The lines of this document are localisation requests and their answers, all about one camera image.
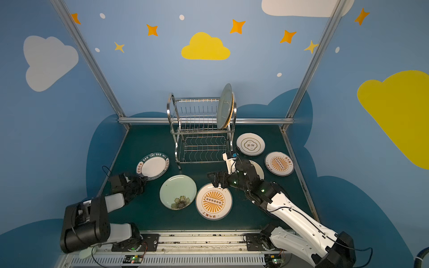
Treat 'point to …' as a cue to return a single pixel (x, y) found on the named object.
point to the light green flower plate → (177, 192)
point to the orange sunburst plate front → (213, 202)
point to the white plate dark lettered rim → (152, 165)
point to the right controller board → (273, 259)
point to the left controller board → (132, 258)
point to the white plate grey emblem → (251, 144)
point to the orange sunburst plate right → (280, 163)
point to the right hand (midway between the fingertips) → (217, 172)
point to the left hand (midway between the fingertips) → (151, 173)
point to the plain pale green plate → (224, 106)
